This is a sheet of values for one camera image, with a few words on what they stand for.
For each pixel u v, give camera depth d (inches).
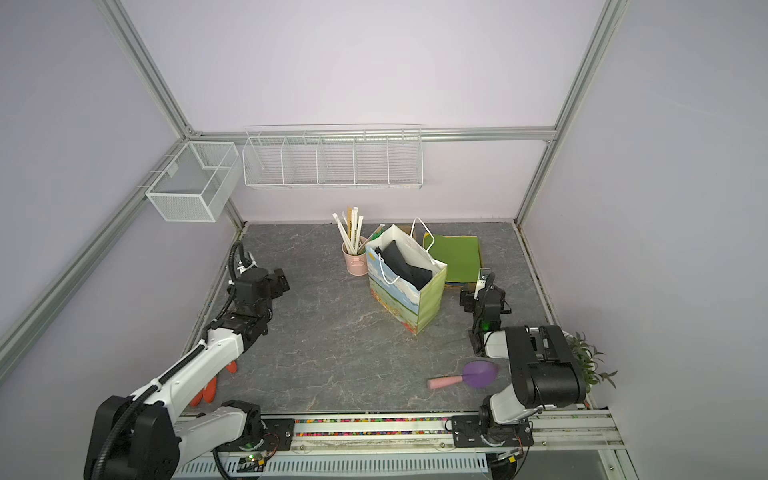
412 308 30.6
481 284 32.5
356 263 39.0
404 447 28.6
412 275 34.2
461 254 41.8
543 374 17.8
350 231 39.0
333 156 39.0
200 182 38.7
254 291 24.5
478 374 32.7
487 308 27.8
